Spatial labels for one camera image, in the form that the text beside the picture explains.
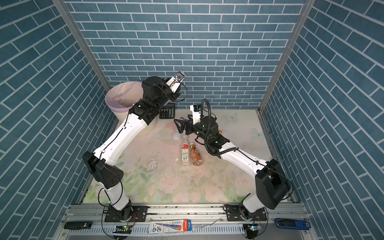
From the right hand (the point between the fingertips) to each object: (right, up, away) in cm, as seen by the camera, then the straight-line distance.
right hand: (179, 117), depth 74 cm
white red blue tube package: (-4, -52, -5) cm, 52 cm away
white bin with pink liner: (-43, +14, +25) cm, 52 cm away
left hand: (-1, +18, -3) cm, 19 cm away
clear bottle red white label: (+2, -25, +13) cm, 28 cm away
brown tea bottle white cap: (+8, -24, +14) cm, 29 cm away
